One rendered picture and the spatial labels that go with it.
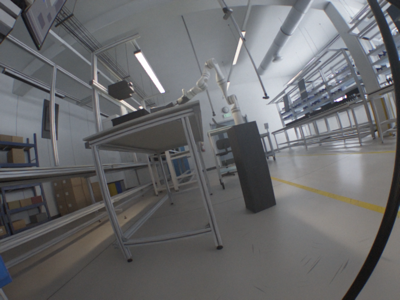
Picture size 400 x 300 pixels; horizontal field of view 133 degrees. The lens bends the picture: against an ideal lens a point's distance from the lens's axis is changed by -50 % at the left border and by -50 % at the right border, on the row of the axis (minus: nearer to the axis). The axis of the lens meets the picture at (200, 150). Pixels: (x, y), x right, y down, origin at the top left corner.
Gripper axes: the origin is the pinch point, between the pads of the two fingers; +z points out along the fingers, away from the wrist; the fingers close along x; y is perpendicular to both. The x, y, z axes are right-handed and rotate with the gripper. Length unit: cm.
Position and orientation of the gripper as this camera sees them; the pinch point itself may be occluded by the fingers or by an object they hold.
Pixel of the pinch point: (173, 106)
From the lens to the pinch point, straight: 165.0
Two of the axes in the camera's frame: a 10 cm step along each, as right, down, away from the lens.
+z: -7.4, 4.5, 5.0
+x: -2.3, -8.7, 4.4
